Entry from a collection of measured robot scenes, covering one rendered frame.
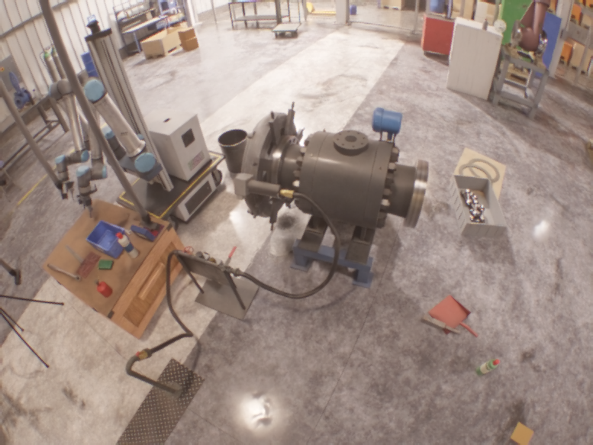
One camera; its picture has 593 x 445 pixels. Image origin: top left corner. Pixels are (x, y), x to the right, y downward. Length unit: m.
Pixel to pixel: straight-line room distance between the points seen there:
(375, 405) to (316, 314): 0.74
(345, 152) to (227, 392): 1.66
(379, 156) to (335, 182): 0.30
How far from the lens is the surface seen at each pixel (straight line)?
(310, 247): 2.05
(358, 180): 1.72
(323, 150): 1.80
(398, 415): 2.00
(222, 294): 2.27
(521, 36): 5.26
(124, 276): 2.10
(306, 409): 1.94
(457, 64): 5.21
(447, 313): 2.27
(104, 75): 2.46
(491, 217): 3.02
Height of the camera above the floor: 1.94
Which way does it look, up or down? 50 degrees down
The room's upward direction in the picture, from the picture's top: 6 degrees counter-clockwise
